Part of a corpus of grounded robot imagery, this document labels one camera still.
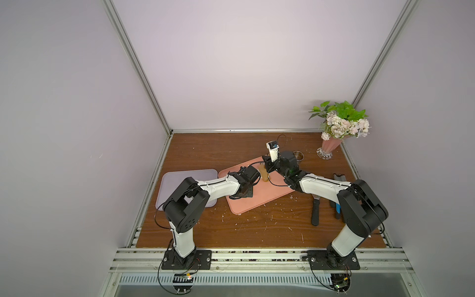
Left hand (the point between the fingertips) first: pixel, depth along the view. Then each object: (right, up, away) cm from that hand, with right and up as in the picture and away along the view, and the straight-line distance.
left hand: (249, 192), depth 92 cm
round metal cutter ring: (+28, +21, +13) cm, 38 cm away
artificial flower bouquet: (+43, +36, -8) cm, 57 cm away
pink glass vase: (+45, +21, +11) cm, 50 cm away
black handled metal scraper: (+31, -6, -7) cm, 33 cm away
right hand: (+8, +19, -3) cm, 21 cm away
